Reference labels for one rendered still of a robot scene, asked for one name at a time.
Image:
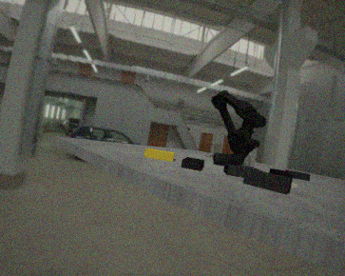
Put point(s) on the yellow box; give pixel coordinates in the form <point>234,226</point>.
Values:
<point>159,154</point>

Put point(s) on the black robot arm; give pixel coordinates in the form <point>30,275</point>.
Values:
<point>243,110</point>

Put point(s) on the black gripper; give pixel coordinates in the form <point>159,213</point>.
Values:
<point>250,143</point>

